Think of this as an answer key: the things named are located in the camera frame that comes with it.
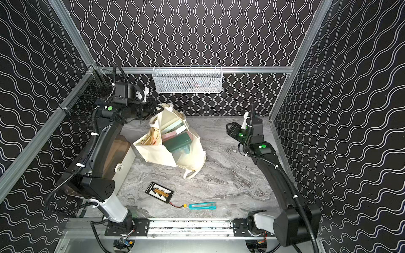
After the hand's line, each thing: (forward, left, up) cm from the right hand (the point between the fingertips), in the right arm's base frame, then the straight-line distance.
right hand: (230, 125), depth 78 cm
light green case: (+11, +32, -13) cm, 36 cm away
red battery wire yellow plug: (-30, +23, -29) cm, 47 cm away
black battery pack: (-24, +36, -26) cm, 51 cm away
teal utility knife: (-30, +9, -28) cm, 42 cm away
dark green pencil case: (-3, +28, -11) cm, 30 cm away
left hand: (+2, +32, +12) cm, 34 cm away
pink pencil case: (-2, +31, -5) cm, 32 cm away
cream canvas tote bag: (-9, +38, -8) cm, 40 cm away
